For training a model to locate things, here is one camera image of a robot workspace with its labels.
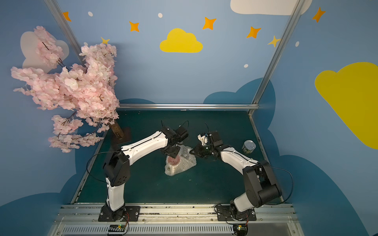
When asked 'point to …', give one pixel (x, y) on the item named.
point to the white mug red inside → (173, 166)
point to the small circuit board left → (117, 228)
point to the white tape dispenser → (203, 139)
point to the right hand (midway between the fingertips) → (192, 150)
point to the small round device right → (240, 229)
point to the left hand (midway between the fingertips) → (171, 151)
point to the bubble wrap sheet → (184, 160)
